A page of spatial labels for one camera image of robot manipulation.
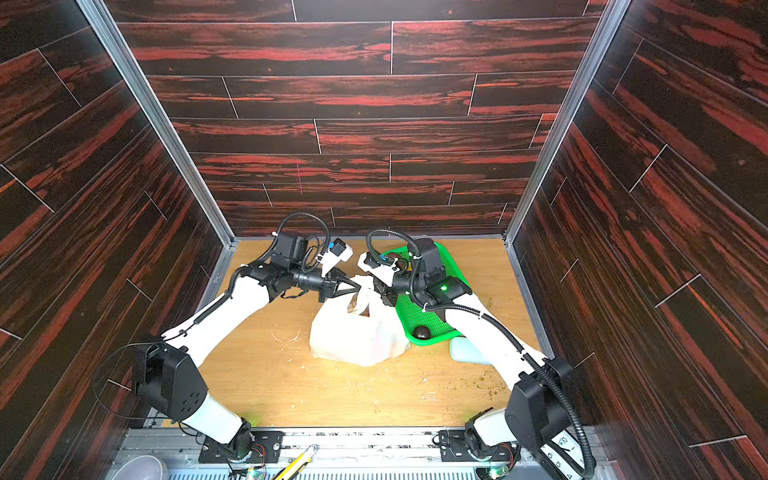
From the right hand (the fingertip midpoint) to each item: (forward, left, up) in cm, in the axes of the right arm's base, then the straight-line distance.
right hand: (367, 275), depth 76 cm
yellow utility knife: (-39, +15, -25) cm, 49 cm away
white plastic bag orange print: (-11, +2, -10) cm, 14 cm away
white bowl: (-41, +51, -23) cm, 70 cm away
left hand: (-4, +2, -1) cm, 4 cm away
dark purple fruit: (-5, -16, -21) cm, 27 cm away
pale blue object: (-9, -28, -25) cm, 38 cm away
